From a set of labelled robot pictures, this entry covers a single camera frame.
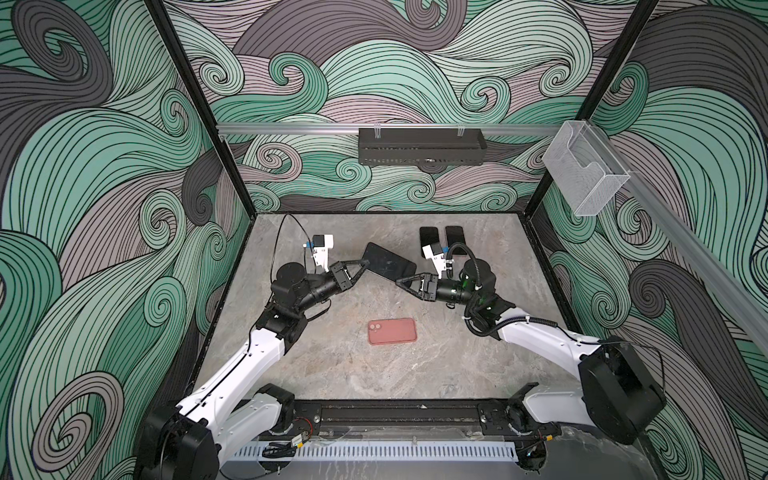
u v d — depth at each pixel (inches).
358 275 26.9
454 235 46.0
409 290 27.3
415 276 27.3
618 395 16.2
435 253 28.0
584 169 31.2
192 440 14.8
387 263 28.9
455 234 45.9
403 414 29.4
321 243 26.1
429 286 26.4
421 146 37.7
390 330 35.4
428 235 45.2
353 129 37.2
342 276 24.7
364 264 27.1
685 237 23.7
